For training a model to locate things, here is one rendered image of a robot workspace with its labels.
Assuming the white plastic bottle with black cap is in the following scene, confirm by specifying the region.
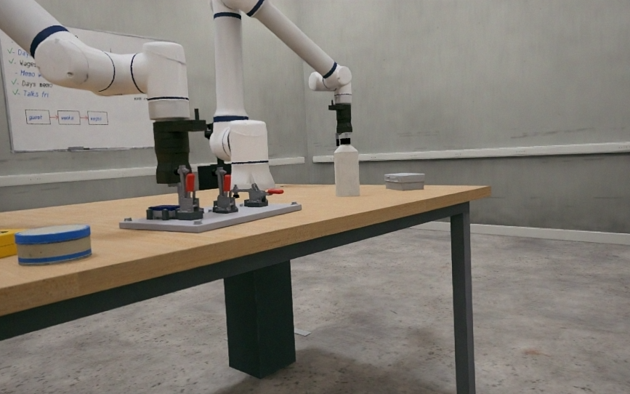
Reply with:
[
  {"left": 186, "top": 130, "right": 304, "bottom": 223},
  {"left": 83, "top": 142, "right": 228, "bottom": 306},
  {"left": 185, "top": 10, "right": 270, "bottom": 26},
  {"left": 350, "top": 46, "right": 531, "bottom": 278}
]
[{"left": 334, "top": 138, "right": 360, "bottom": 197}]

